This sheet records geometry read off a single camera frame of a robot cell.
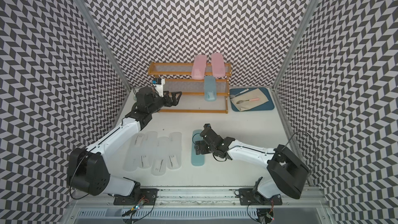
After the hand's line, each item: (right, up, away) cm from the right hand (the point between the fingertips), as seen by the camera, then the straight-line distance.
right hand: (203, 148), depth 84 cm
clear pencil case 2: (-23, -8, -2) cm, 25 cm away
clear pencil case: (-17, -4, +8) cm, 19 cm away
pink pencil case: (-2, +46, +6) cm, 46 cm away
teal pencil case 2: (-3, -7, 0) cm, 8 cm away
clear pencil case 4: (-38, -5, -2) cm, 39 cm away
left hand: (-15, +30, -2) cm, 33 cm away
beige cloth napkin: (+35, +31, +26) cm, 53 cm away
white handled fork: (+22, +30, +28) cm, 46 cm away
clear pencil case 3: (-30, -3, 0) cm, 30 cm away
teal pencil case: (+4, +33, +9) cm, 34 cm away
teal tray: (+45, +23, +23) cm, 56 cm away
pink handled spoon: (+26, +25, +24) cm, 44 cm away
